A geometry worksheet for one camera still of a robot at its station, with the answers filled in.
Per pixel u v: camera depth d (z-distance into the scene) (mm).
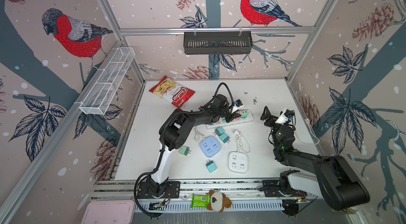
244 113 933
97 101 709
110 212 680
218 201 684
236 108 825
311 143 893
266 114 801
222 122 944
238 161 797
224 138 885
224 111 836
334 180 423
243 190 745
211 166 791
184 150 841
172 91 1100
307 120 1005
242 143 883
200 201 698
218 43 1047
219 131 919
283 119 731
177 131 551
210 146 857
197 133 899
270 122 762
